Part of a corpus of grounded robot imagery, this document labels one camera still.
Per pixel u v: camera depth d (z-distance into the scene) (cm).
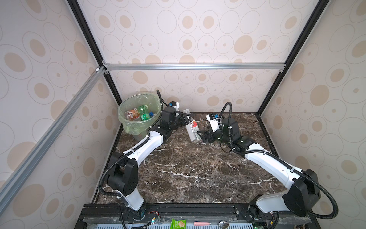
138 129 82
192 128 81
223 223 72
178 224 69
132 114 88
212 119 67
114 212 75
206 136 70
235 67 180
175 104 76
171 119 66
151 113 94
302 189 40
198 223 70
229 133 58
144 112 90
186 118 81
